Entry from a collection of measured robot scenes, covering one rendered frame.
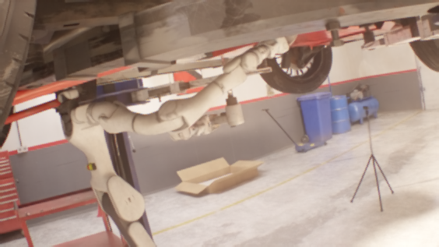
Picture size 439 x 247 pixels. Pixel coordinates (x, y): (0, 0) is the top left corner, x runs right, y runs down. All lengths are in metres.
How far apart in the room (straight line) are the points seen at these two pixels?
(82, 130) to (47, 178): 3.98
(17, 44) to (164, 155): 5.64
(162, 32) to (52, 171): 4.96
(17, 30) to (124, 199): 1.22
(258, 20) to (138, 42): 0.21
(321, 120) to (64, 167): 5.23
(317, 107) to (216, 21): 7.09
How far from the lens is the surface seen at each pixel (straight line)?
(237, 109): 1.99
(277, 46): 1.43
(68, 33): 1.45
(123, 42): 0.62
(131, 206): 1.62
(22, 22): 0.49
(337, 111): 8.42
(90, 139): 1.56
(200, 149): 6.39
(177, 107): 1.22
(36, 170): 5.44
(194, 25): 0.57
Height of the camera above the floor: 1.37
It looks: 3 degrees down
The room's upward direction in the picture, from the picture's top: 11 degrees counter-clockwise
